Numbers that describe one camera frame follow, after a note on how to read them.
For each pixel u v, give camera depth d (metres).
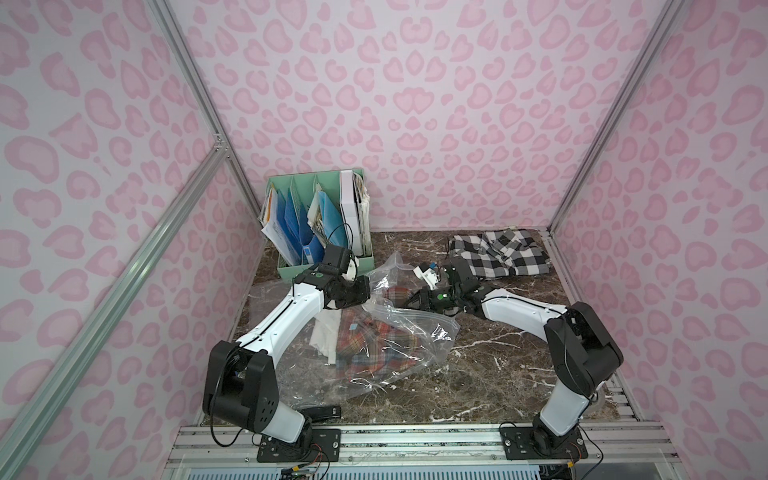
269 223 0.88
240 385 0.43
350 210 0.95
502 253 1.10
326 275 0.62
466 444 0.75
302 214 1.00
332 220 0.97
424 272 0.83
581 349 0.48
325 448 0.73
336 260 0.68
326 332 0.90
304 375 0.85
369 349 0.83
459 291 0.72
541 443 0.65
